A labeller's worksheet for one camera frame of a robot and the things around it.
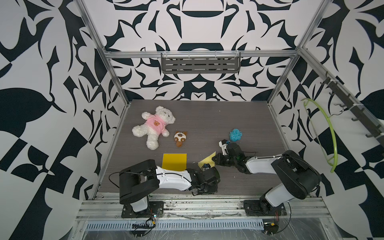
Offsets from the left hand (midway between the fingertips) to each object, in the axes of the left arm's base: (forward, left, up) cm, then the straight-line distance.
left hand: (218, 189), depth 79 cm
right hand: (+19, +1, 0) cm, 19 cm away
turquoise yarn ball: (+32, -16, +1) cm, 36 cm away
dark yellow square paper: (+17, +22, -3) cm, 28 cm away
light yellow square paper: (+17, +4, -2) cm, 18 cm away
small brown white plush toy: (+31, +20, +3) cm, 37 cm away
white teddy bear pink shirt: (+38, +36, +7) cm, 52 cm away
